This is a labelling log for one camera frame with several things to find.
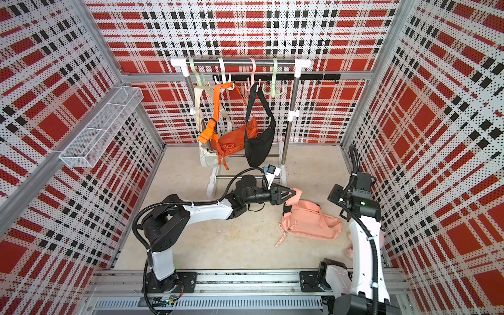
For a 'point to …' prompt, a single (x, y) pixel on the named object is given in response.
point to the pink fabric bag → (306, 218)
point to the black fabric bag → (259, 147)
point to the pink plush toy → (350, 251)
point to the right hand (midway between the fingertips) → (340, 194)
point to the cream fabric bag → (208, 158)
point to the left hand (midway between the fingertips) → (295, 191)
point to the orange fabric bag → (226, 140)
